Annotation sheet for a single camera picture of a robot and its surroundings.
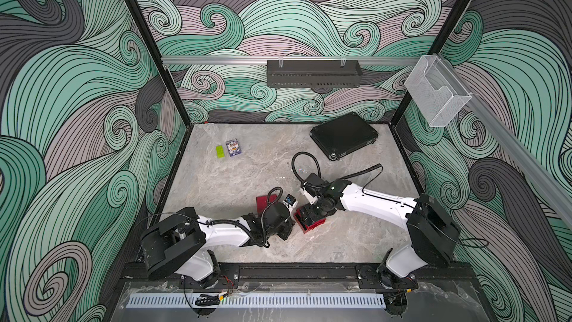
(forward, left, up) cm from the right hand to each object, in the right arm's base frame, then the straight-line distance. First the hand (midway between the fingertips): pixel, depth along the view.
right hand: (308, 217), depth 83 cm
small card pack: (+36, +34, -1) cm, 50 cm away
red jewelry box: (-4, +2, +1) cm, 5 cm away
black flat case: (+44, -22, -2) cm, 49 cm away
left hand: (0, +6, -1) cm, 6 cm away
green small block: (+35, +41, -1) cm, 53 cm away
